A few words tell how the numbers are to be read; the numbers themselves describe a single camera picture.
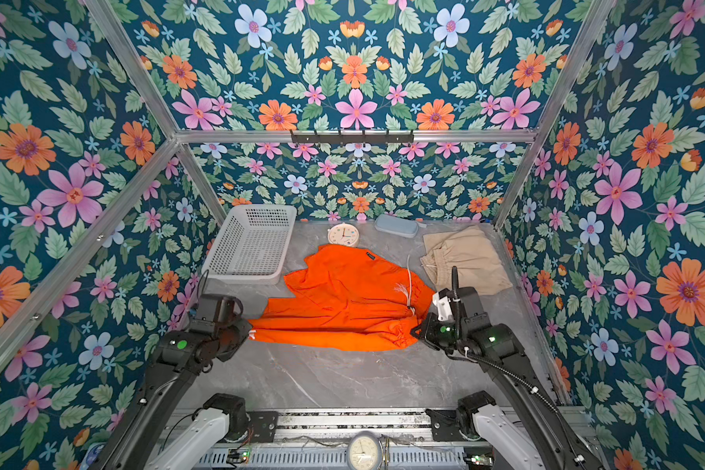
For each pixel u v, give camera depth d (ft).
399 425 2.47
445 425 2.40
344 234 3.66
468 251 3.57
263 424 2.44
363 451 2.20
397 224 3.81
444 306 2.27
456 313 1.85
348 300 3.14
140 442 1.38
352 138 3.03
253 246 3.65
